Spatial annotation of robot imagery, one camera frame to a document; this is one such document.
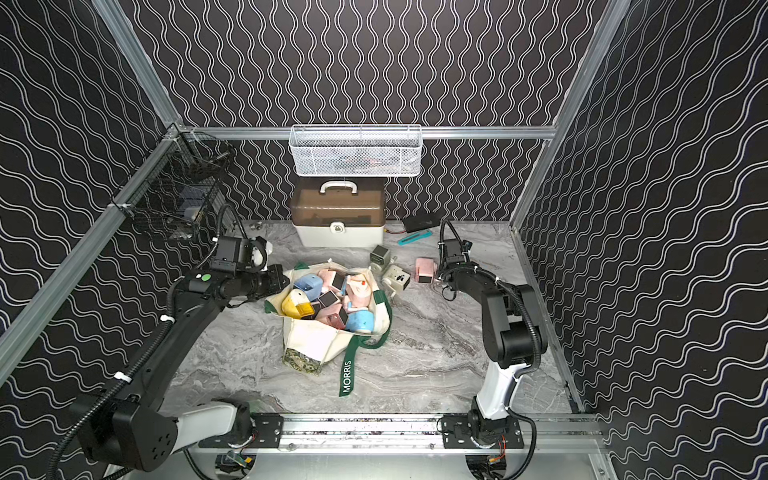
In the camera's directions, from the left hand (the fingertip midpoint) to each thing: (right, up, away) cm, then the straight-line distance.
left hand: (287, 275), depth 78 cm
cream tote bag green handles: (+6, -17, -2) cm, 18 cm away
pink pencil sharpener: (+39, 0, +24) cm, 46 cm away
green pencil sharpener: (+23, +4, +22) cm, 32 cm away
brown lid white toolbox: (+12, +19, +20) cm, 30 cm away
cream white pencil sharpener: (+29, -3, +21) cm, 35 cm away
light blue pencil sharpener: (+4, -3, +10) cm, 11 cm away
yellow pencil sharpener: (+2, -8, +2) cm, 8 cm away
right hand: (+48, -1, +22) cm, 53 cm away
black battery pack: (+37, +18, +42) cm, 59 cm away
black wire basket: (-40, +24, +14) cm, 49 cm away
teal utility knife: (+37, +12, +38) cm, 54 cm away
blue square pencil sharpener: (+19, -13, +6) cm, 23 cm away
